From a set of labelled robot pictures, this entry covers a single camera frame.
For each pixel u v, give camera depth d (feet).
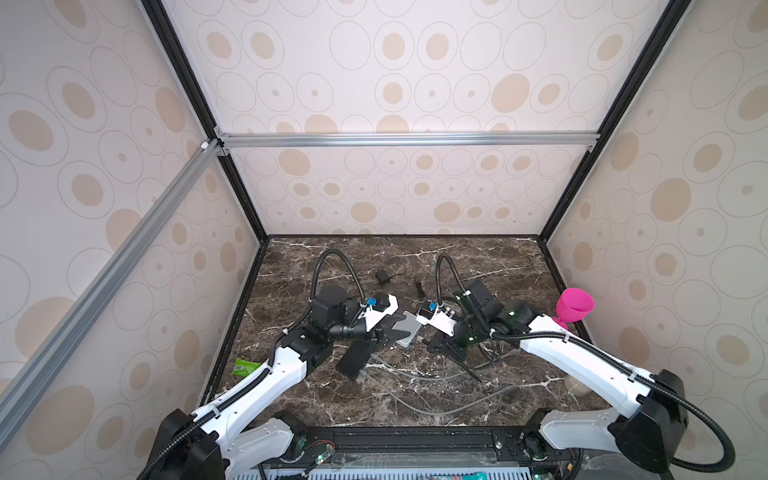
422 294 3.38
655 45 2.38
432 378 2.80
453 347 2.11
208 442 1.30
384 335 2.05
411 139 2.94
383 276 3.48
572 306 2.68
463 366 2.89
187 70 2.50
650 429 1.26
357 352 2.88
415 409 2.61
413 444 2.45
